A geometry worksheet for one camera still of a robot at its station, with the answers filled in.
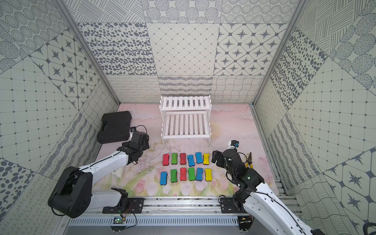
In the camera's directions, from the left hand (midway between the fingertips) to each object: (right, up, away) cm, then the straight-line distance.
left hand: (136, 140), depth 89 cm
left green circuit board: (-2, -37, -17) cm, 41 cm away
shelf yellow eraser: (+44, -12, +1) cm, 45 cm away
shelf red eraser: (+19, -12, 0) cm, 22 cm away
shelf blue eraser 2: (+18, -20, -5) cm, 28 cm away
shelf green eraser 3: (+35, -19, -4) cm, 40 cm away
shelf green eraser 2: (+24, -19, -6) cm, 32 cm away
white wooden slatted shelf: (+31, +15, +6) cm, 35 cm away
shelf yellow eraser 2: (+45, -19, -5) cm, 49 cm away
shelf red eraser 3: (+30, -19, -5) cm, 36 cm away
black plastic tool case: (-19, +7, +13) cm, 24 cm away
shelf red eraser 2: (+29, -12, +2) cm, 31 cm away
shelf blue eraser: (+34, -13, 0) cm, 36 cm away
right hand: (+51, -7, -10) cm, 52 cm away
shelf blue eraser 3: (+39, -19, -5) cm, 44 cm away
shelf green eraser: (+24, -12, +1) cm, 27 cm away
